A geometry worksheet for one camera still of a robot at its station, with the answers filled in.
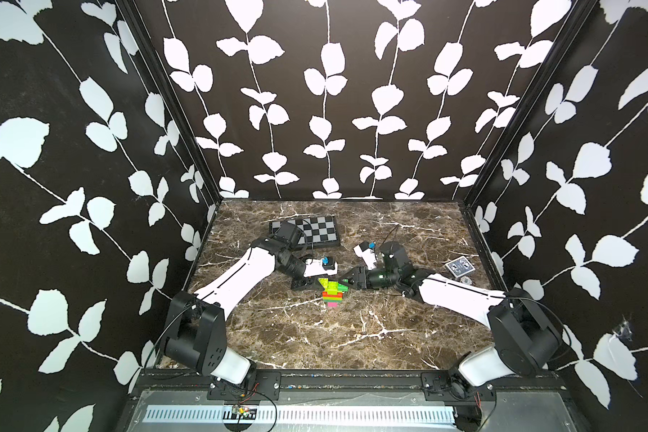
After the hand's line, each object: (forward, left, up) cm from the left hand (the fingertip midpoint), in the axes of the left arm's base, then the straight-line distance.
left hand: (321, 275), depth 82 cm
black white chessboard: (+26, +2, -11) cm, 28 cm away
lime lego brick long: (-4, -3, -1) cm, 5 cm away
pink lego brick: (-4, -3, -14) cm, 14 cm away
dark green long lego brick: (-3, -1, -13) cm, 13 cm away
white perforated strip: (-34, +5, -13) cm, 37 cm away
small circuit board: (-33, +23, -13) cm, 42 cm away
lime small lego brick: (-3, -1, +1) cm, 3 cm away
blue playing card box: (+8, -52, -12) cm, 54 cm away
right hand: (-2, -6, +1) cm, 7 cm away
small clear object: (+3, -52, -13) cm, 54 cm away
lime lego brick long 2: (-4, -3, -9) cm, 10 cm away
